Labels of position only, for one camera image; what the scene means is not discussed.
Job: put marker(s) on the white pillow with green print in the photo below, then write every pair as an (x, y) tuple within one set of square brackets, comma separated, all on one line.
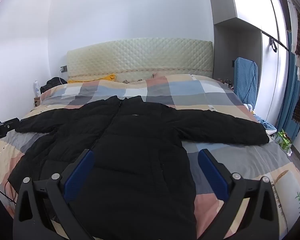
[(290, 192)]

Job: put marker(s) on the white spray bottle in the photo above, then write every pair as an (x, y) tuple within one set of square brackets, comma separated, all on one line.
[(36, 88)]

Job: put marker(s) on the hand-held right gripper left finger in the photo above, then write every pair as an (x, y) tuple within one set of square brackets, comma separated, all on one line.
[(80, 173)]

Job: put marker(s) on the blue quilted cloth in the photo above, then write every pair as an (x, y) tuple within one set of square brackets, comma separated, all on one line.
[(243, 80)]

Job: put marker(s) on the beige floral pillow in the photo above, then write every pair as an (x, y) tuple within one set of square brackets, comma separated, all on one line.
[(135, 77)]

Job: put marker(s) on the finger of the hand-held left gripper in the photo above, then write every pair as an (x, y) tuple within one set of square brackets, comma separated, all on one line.
[(12, 124)]

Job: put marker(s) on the plaid patchwork blanket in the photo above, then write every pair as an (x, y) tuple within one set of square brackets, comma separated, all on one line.
[(215, 92)]

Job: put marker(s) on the wall power socket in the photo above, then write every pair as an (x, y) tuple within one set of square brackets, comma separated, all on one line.
[(64, 69)]

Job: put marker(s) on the blue towel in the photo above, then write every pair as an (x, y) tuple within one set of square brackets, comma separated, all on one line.
[(265, 123)]

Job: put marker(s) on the row of small bottles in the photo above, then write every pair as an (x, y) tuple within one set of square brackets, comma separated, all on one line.
[(226, 82)]

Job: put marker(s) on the grey wardrobe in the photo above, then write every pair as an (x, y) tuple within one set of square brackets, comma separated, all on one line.
[(242, 37)]

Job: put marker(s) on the black clothing pile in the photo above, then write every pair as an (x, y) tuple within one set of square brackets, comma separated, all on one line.
[(53, 85)]

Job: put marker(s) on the black hook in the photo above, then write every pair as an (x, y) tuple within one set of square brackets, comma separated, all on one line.
[(273, 44)]

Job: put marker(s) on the cream quilted headboard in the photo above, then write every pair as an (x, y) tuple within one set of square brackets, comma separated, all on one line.
[(140, 55)]

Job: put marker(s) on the black puffer jacket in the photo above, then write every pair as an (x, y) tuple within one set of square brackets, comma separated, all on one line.
[(130, 155)]

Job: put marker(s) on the yellow cloth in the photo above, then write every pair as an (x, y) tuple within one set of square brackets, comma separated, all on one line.
[(90, 79)]

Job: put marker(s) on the green snack packet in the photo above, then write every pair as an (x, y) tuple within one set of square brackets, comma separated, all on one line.
[(283, 141)]

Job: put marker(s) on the wooden nightstand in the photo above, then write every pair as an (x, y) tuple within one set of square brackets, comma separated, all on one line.
[(37, 101)]

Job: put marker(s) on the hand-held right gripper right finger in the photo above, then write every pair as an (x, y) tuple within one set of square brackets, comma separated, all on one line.
[(213, 176)]

